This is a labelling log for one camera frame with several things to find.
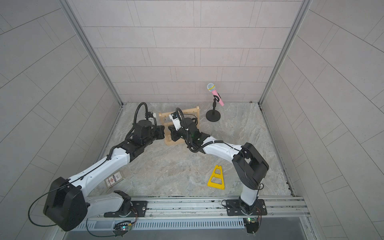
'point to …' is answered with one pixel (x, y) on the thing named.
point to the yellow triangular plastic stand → (214, 175)
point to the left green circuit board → (121, 228)
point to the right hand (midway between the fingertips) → (169, 127)
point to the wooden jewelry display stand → (164, 117)
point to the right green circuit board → (251, 224)
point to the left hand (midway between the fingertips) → (168, 125)
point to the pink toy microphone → (211, 87)
